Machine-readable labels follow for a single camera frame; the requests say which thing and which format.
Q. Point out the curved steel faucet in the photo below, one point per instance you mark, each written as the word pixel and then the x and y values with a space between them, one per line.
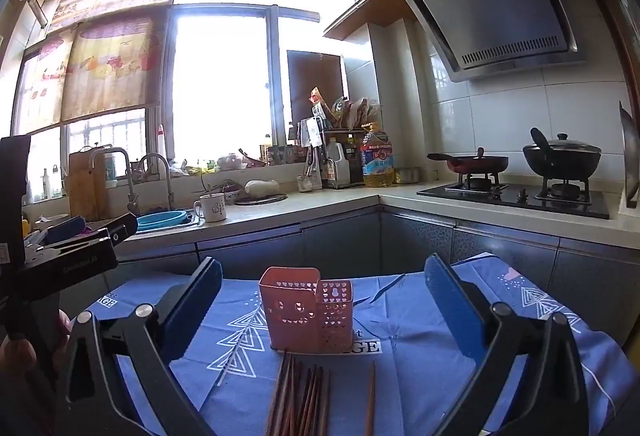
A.
pixel 167 181

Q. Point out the kitchen window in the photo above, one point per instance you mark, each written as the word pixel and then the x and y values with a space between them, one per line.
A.
pixel 220 81

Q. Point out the cooking oil bottle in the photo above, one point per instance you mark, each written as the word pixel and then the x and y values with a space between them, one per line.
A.
pixel 378 161

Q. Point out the black wok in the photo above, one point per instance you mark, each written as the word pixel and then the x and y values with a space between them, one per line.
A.
pixel 560 164

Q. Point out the blue printed tablecloth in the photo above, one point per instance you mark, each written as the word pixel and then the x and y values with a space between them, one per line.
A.
pixel 400 366

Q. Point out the wooden cutting board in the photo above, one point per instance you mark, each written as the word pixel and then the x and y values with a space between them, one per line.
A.
pixel 85 191

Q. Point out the bunch of wooden chopsticks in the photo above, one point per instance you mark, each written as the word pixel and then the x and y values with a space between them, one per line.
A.
pixel 300 396

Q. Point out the pile of snack packets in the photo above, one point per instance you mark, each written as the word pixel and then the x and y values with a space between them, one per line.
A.
pixel 350 111

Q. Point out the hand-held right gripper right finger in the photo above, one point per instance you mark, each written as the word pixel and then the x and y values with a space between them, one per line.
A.
pixel 457 311

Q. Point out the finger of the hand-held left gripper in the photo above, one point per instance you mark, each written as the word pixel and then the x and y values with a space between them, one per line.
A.
pixel 70 227
pixel 117 227

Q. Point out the red frying pan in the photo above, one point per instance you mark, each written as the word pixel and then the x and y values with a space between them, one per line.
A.
pixel 480 162

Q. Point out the black gas stove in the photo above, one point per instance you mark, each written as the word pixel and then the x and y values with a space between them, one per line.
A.
pixel 515 198

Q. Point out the white plastic jug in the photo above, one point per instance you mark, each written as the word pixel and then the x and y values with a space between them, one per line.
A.
pixel 337 169

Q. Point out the hanging metal lid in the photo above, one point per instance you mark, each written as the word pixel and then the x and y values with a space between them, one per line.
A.
pixel 630 151

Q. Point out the pink utensil holder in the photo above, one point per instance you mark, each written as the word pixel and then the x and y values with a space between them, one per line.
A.
pixel 300 311

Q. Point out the metal cleaver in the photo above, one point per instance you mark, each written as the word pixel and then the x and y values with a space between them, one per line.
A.
pixel 314 132

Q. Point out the small steel bowl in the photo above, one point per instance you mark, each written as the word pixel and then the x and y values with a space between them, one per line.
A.
pixel 409 175

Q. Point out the row of spice bottles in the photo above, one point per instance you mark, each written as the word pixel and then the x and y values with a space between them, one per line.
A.
pixel 282 154

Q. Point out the light brown chopstick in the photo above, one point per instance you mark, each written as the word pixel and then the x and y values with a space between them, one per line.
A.
pixel 370 401

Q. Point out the small glass jar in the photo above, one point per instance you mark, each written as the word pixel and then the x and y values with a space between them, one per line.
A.
pixel 304 183

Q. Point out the glass pot lid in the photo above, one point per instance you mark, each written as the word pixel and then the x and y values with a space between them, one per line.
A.
pixel 565 147

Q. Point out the blue plastic basin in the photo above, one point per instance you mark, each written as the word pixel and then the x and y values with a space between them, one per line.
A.
pixel 160 220

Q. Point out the round dark trivet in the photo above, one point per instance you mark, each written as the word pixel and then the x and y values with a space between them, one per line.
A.
pixel 260 200

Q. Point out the steel range hood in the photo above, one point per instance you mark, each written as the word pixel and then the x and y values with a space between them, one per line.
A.
pixel 495 11

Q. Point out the white plastic bag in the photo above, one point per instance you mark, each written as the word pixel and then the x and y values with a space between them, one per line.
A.
pixel 261 187

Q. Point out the printed roller blind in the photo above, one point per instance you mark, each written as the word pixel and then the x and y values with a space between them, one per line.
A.
pixel 110 51

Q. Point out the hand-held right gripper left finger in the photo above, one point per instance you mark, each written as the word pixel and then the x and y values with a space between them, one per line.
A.
pixel 192 311

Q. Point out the brown board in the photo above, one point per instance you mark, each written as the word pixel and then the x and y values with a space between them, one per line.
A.
pixel 315 81

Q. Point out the white mug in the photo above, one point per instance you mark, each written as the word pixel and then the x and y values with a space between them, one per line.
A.
pixel 214 208

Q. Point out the black spice rack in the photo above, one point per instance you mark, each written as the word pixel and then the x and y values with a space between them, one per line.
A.
pixel 356 151

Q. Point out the angular steel faucet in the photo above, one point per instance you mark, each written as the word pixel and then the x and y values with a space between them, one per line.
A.
pixel 131 186

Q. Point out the person's left hand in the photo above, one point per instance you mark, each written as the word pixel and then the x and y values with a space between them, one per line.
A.
pixel 17 358

